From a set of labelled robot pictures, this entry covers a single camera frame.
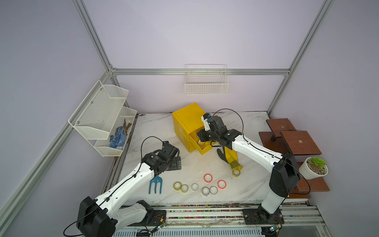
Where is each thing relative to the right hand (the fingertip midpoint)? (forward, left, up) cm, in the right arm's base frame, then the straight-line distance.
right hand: (200, 134), depth 86 cm
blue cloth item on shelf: (-1, +49, -3) cm, 49 cm away
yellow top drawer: (-11, -2, +3) cm, 11 cm away
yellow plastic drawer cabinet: (+5, +7, +5) cm, 10 cm away
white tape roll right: (-26, -7, -18) cm, 33 cm away
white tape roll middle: (-27, -2, -18) cm, 32 cm away
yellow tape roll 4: (-5, 0, -1) cm, 5 cm away
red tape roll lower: (-23, -12, -18) cm, 31 cm away
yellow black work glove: (-7, -20, -15) cm, 26 cm away
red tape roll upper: (-19, -4, -18) cm, 27 cm away
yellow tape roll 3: (-18, -20, -18) cm, 33 cm away
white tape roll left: (-24, +4, -18) cm, 30 cm away
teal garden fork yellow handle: (-20, +27, -17) cm, 38 cm away
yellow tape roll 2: (-25, +10, -18) cm, 32 cm away
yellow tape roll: (-23, +14, -18) cm, 33 cm away
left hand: (-16, +17, -6) cm, 25 cm away
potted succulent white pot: (-24, -50, +5) cm, 56 cm away
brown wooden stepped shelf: (-6, -45, +3) cm, 46 cm away
